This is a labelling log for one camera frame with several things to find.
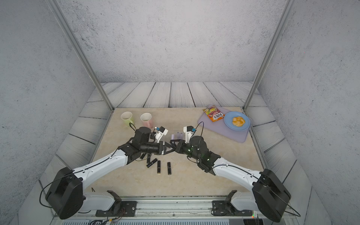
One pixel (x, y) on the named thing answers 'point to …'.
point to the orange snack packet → (213, 113)
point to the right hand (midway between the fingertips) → (170, 143)
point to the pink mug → (146, 118)
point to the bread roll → (238, 121)
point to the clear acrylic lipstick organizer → (179, 139)
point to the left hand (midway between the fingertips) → (176, 151)
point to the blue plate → (228, 121)
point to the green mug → (127, 118)
